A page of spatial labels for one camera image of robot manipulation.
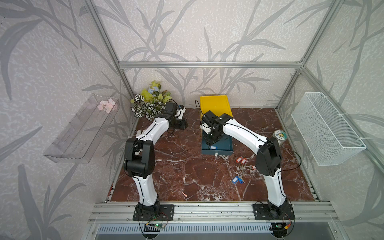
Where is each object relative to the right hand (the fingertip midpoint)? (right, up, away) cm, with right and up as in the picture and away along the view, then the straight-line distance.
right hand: (207, 141), depth 89 cm
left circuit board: (-26, -39, -18) cm, 50 cm away
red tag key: (+20, -12, +4) cm, 24 cm away
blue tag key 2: (+19, -22, -5) cm, 29 cm away
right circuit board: (+34, -40, -18) cm, 55 cm away
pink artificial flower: (-53, +20, -12) cm, 58 cm away
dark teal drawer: (+10, -4, +2) cm, 10 cm away
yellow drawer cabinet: (+7, +23, +5) cm, 24 cm away
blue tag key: (+3, -4, +2) cm, 6 cm away
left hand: (-13, +10, +5) cm, 18 cm away
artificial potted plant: (-35, +24, +2) cm, 42 cm away
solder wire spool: (+47, +3, +5) cm, 47 cm away
